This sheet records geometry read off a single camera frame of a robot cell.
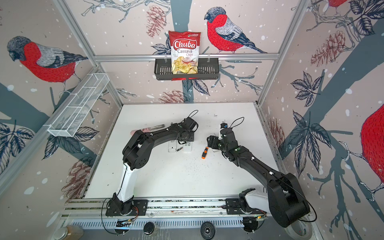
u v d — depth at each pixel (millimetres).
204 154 920
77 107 770
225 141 659
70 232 609
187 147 951
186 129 795
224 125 778
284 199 411
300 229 686
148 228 607
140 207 731
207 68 949
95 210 744
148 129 1031
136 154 545
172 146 947
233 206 732
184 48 835
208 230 587
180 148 949
